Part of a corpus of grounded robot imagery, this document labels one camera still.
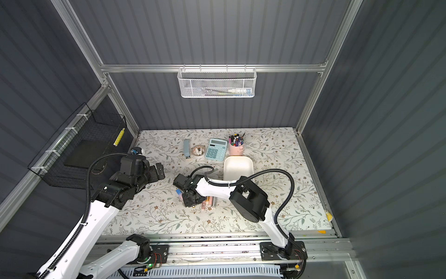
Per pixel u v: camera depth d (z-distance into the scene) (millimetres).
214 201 874
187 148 1107
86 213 432
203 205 867
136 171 542
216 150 1082
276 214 553
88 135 801
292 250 649
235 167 1012
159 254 722
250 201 533
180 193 910
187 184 692
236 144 989
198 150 1084
